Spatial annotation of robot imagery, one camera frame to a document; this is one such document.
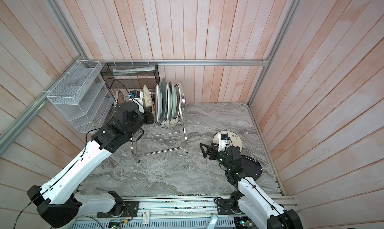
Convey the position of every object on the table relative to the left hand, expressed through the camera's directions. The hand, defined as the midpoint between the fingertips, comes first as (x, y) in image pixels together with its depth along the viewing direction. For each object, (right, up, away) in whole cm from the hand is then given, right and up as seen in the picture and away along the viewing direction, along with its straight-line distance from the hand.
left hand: (151, 111), depth 68 cm
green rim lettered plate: (+4, -9, +38) cm, 39 cm away
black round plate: (+55, -33, +18) cm, 67 cm away
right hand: (+27, -18, +13) cm, 35 cm away
